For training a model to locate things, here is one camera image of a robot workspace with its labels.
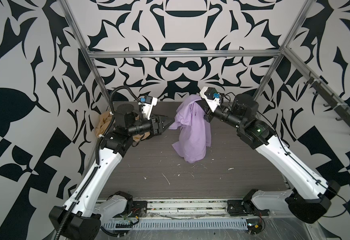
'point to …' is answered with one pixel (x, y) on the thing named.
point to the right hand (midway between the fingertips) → (197, 96)
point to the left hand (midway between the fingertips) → (172, 116)
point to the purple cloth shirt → (195, 136)
